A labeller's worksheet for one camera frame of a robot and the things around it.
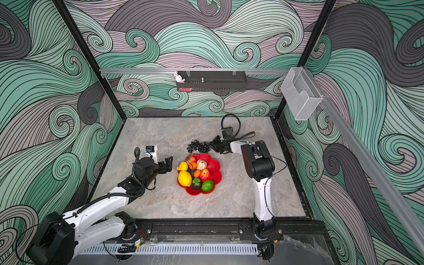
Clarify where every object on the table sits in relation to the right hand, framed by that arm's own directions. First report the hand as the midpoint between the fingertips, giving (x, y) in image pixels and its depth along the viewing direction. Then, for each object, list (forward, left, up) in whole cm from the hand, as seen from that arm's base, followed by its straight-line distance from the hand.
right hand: (207, 144), depth 103 cm
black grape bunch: (-4, +2, +2) cm, 5 cm away
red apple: (-23, +1, +4) cm, 23 cm away
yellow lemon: (-25, +11, +5) cm, 28 cm away
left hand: (-16, +21, +12) cm, 29 cm away
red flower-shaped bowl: (-15, -4, 0) cm, 16 cm away
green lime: (-28, -1, +4) cm, 29 cm away
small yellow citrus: (-18, +13, +5) cm, 23 cm away
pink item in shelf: (+15, +11, +31) cm, 36 cm away
